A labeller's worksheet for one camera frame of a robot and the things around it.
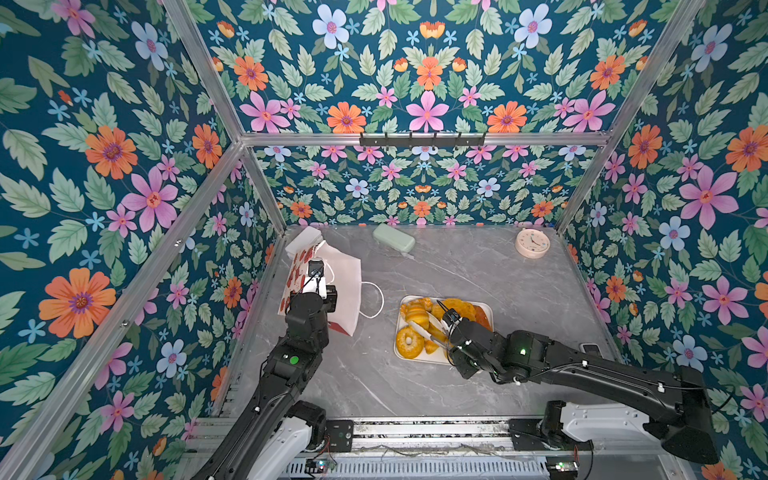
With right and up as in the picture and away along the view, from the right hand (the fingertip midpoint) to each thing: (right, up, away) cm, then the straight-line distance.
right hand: (452, 351), depth 74 cm
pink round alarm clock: (+36, +29, +37) cm, 59 cm away
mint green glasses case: (-16, +31, +37) cm, 51 cm away
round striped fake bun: (-11, -2, +12) cm, 16 cm away
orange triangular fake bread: (+11, +5, +16) cm, 20 cm away
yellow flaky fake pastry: (-5, +9, +20) cm, 23 cm away
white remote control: (+43, -3, +13) cm, 45 cm away
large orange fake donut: (+5, +8, +14) cm, 17 cm away
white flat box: (-50, +30, +37) cm, 69 cm away
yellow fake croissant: (-9, +8, +9) cm, 15 cm away
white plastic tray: (-4, -5, +13) cm, 14 cm away
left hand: (-34, +21, -4) cm, 40 cm away
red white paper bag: (-31, +20, +12) cm, 39 cm away
